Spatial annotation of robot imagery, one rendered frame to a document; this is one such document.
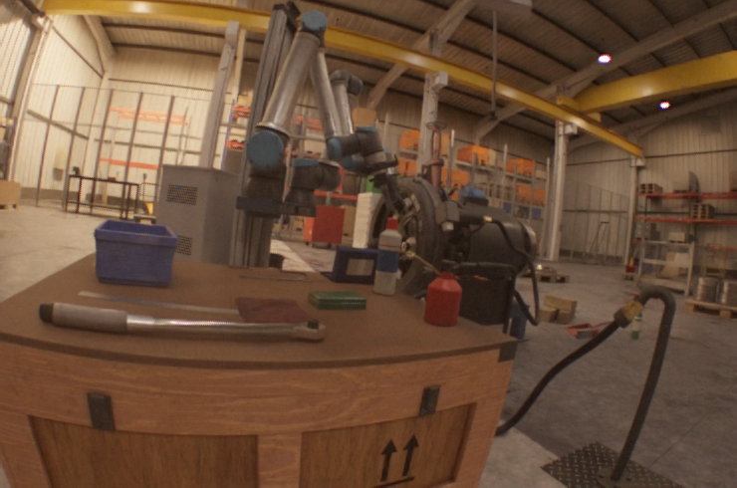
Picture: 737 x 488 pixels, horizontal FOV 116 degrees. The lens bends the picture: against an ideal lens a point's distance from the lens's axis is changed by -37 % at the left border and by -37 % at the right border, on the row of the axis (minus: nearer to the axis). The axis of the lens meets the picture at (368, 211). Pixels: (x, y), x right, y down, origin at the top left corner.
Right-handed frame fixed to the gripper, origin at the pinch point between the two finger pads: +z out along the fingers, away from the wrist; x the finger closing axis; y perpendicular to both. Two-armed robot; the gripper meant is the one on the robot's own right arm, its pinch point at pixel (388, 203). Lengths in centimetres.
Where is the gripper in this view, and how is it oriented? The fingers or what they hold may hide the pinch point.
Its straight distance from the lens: 154.0
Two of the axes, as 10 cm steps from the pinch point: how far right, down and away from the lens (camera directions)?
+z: 2.9, 9.5, 0.7
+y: -9.6, 2.9, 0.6
